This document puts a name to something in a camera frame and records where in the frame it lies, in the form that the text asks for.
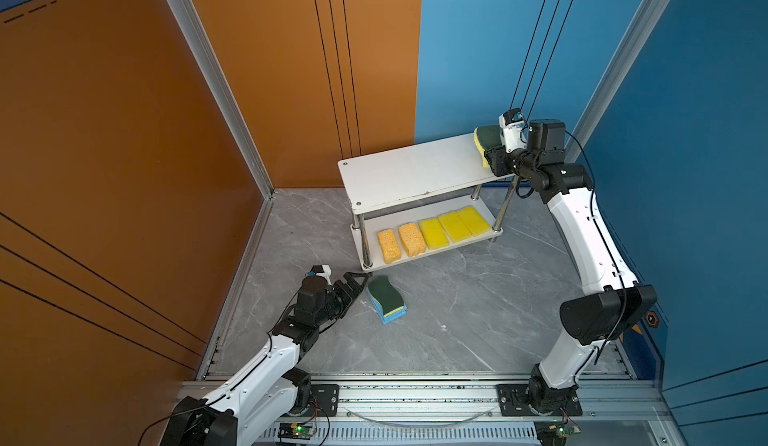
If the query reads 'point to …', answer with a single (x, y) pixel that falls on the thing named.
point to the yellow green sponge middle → (387, 298)
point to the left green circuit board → (295, 431)
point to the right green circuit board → (554, 432)
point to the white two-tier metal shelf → (417, 182)
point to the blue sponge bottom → (388, 317)
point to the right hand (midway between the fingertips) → (493, 148)
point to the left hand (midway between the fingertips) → (364, 282)
